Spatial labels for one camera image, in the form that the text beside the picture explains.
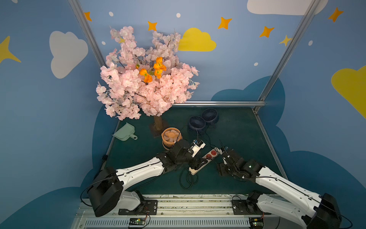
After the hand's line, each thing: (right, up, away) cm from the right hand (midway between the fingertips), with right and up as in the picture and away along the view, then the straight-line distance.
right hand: (222, 164), depth 82 cm
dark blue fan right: (-2, +29, +24) cm, 38 cm away
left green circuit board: (-47, -26, -10) cm, 54 cm away
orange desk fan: (-32, +15, +13) cm, 38 cm away
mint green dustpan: (-67, +17, +26) cm, 74 cm away
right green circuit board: (+15, -27, -10) cm, 32 cm away
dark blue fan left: (-13, +23, +17) cm, 31 cm away
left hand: (-11, +7, -5) cm, 14 cm away
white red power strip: (-5, +2, +9) cm, 11 cm away
